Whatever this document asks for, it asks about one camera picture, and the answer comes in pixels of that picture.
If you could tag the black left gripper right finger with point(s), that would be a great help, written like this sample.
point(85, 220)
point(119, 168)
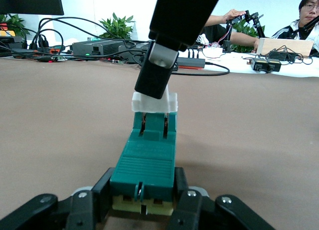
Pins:
point(189, 207)

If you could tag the black monitor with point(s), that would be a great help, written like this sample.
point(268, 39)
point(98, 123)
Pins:
point(30, 1)

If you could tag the black box device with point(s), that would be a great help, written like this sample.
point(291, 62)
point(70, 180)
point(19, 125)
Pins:
point(11, 39)

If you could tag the person in striped jacket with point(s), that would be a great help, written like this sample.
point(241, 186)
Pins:
point(309, 8)

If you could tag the yellow black device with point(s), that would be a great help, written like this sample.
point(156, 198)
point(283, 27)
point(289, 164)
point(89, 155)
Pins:
point(264, 64)

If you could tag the green leafy potted plant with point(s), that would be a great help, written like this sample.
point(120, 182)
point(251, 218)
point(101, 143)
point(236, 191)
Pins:
point(117, 26)
point(245, 28)
point(12, 21)

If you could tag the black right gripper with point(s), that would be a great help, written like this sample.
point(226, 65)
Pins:
point(182, 13)

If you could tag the black power adapter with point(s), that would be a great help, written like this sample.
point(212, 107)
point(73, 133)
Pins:
point(281, 56)

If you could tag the orange yellow device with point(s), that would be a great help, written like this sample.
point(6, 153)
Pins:
point(6, 32)

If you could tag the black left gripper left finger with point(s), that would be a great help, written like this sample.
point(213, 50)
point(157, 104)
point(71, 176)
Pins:
point(82, 207)

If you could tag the black finned power supply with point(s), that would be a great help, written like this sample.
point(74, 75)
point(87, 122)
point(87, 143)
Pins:
point(132, 53)
point(104, 47)

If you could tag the grey orange adapter box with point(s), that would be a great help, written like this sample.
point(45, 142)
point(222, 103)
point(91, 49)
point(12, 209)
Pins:
point(192, 62)

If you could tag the light wooden box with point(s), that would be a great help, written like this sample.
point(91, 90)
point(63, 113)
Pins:
point(284, 47)

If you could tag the person in black shirt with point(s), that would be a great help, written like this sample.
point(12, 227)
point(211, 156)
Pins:
point(219, 33)

